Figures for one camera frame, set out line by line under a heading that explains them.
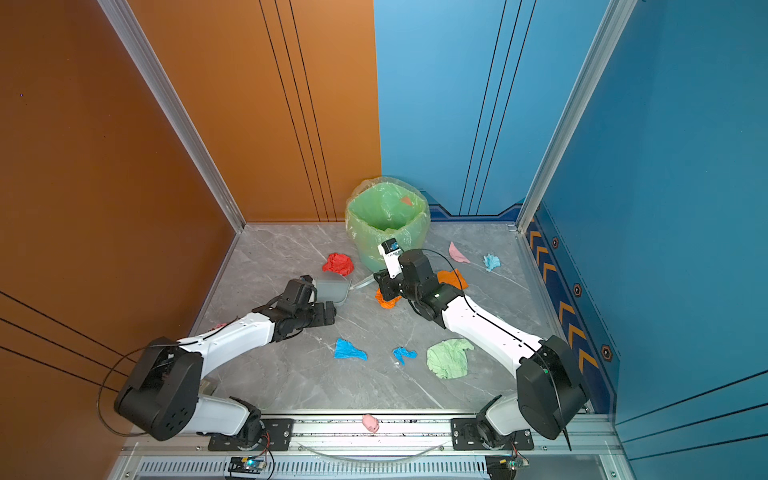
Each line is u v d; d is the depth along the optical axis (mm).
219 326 544
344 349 871
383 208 1038
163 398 429
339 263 1081
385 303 965
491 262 1079
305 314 776
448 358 848
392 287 715
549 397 414
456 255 1085
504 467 711
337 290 996
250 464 707
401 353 864
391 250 696
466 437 725
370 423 742
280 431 747
